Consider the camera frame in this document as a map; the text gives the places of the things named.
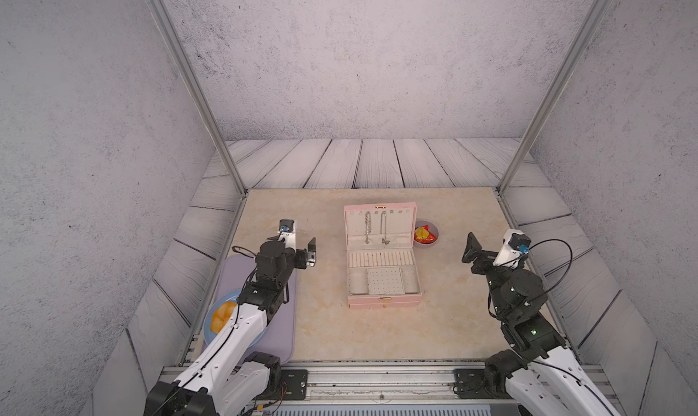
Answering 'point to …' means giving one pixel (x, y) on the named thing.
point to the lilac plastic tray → (281, 336)
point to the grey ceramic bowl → (432, 229)
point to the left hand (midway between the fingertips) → (303, 237)
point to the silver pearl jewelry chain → (368, 226)
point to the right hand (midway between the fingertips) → (487, 236)
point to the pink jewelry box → (382, 265)
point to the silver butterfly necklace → (383, 240)
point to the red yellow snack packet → (423, 235)
